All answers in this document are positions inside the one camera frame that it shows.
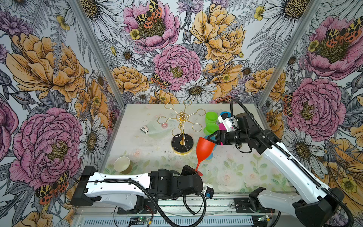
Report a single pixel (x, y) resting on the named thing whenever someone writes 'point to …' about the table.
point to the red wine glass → (204, 149)
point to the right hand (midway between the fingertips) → (213, 143)
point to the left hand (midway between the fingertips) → (191, 170)
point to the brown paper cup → (123, 165)
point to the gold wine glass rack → (182, 143)
